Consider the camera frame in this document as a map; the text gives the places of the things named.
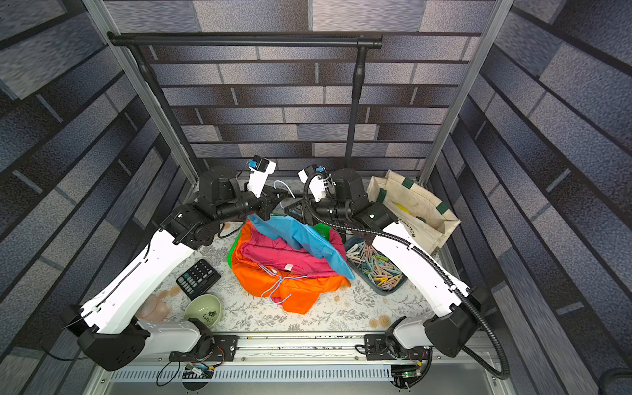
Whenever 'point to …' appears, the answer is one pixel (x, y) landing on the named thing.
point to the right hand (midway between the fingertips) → (286, 208)
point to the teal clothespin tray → (374, 267)
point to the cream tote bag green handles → (415, 208)
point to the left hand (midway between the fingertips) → (286, 190)
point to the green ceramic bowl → (205, 308)
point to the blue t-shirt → (308, 237)
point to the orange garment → (300, 290)
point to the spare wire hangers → (280, 278)
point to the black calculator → (198, 279)
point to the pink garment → (278, 252)
